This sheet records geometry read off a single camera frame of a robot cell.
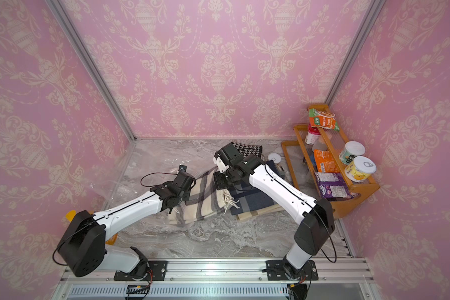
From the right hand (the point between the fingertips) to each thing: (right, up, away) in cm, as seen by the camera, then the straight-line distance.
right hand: (217, 183), depth 77 cm
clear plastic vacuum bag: (-43, -4, +23) cm, 49 cm away
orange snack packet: (+50, +8, +9) cm, 51 cm away
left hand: (-17, -4, +11) cm, 21 cm away
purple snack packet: (+48, -2, +1) cm, 48 cm away
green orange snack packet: (+48, +28, +7) cm, 56 cm away
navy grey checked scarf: (+16, -8, +9) cm, 19 cm away
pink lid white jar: (+46, +21, +14) cm, 53 cm away
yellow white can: (+51, +7, -13) cm, 53 cm away
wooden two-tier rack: (+47, +8, +29) cm, 55 cm away
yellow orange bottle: (-48, -8, -15) cm, 51 cm away
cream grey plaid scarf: (-6, -8, +6) cm, 12 cm away
